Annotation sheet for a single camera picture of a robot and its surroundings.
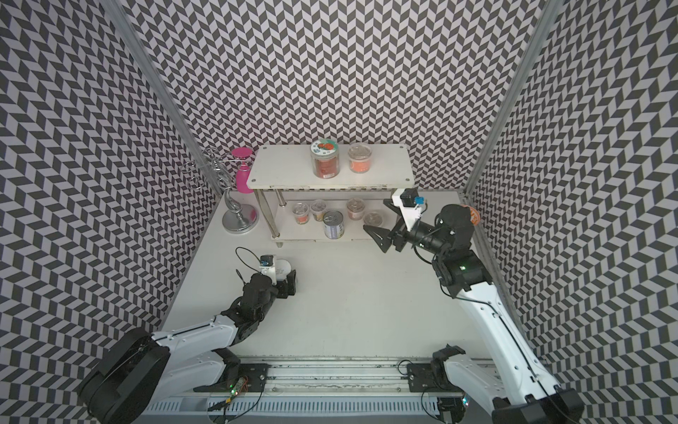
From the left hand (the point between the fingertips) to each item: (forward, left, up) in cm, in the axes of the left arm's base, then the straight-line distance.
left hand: (283, 272), depth 88 cm
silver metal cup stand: (+27, +24, -4) cm, 36 cm away
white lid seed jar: (-1, -1, +5) cm, 5 cm away
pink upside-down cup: (+37, +19, +13) cm, 44 cm away
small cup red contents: (+21, -5, +7) cm, 23 cm away
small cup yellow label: (+24, -11, +6) cm, 27 cm away
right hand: (-1, -30, +30) cm, 43 cm away
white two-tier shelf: (+17, -3, +29) cm, 33 cm away
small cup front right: (+17, -31, +7) cm, 37 cm away
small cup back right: (+23, -25, +7) cm, 35 cm away
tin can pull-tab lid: (+14, -17, +8) cm, 24 cm away
